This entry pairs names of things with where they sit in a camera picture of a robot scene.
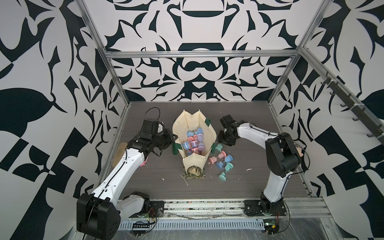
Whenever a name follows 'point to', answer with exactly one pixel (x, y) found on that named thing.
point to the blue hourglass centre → (228, 158)
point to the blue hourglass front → (219, 164)
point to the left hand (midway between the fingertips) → (177, 134)
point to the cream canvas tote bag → (194, 135)
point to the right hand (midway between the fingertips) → (219, 139)
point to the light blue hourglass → (186, 145)
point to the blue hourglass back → (190, 133)
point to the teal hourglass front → (223, 176)
